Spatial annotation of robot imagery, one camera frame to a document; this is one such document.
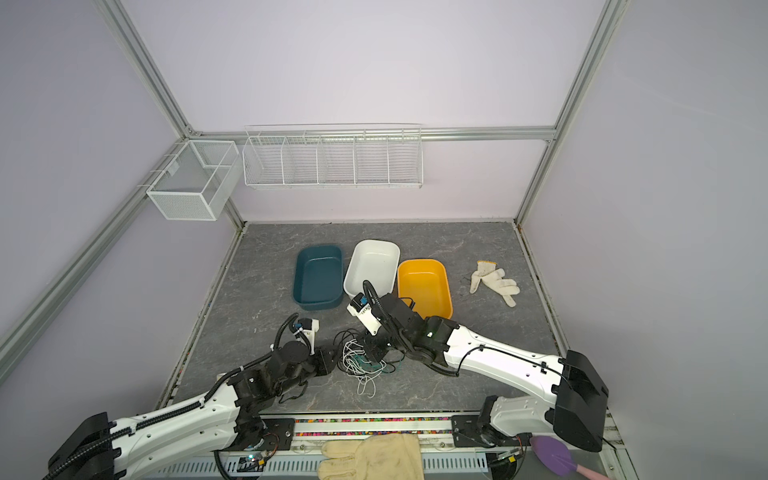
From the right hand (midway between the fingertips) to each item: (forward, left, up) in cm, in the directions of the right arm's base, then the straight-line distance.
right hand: (359, 339), depth 73 cm
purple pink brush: (-22, -48, -17) cm, 55 cm away
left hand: (0, +5, -9) cm, 10 cm away
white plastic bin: (+37, -1, -16) cm, 40 cm away
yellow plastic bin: (+28, -19, -18) cm, 38 cm away
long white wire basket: (+58, +12, +15) cm, 61 cm away
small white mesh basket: (+50, +57, +10) cm, 77 cm away
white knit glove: (+29, -42, -15) cm, 53 cm away
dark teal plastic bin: (+27, +18, -15) cm, 35 cm away
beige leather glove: (-22, -6, -16) cm, 28 cm away
